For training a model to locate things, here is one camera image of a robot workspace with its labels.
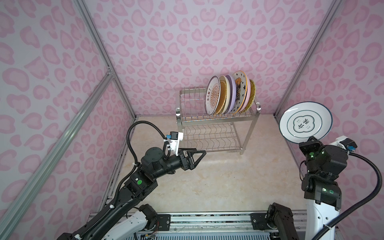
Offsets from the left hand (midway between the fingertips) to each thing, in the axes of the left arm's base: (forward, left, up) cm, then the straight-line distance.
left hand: (201, 151), depth 59 cm
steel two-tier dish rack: (+33, -17, -32) cm, 49 cm away
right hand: (+6, -44, +2) cm, 45 cm away
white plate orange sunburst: (+34, -7, 0) cm, 35 cm away
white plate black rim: (+14, -45, 0) cm, 48 cm away
